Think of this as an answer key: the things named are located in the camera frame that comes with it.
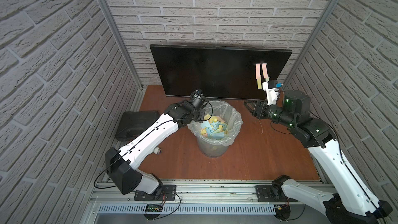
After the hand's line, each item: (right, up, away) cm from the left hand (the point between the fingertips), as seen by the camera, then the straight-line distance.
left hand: (196, 108), depth 78 cm
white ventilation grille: (-25, -46, -8) cm, 54 cm away
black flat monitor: (+12, +23, +22) cm, 34 cm away
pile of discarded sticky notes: (+9, -11, +5) cm, 15 cm away
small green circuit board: (-20, -47, -7) cm, 51 cm away
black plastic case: (-39, -10, +12) cm, 42 cm away
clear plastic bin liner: (+19, -5, -4) cm, 20 cm away
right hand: (+23, +3, -15) cm, 28 cm away
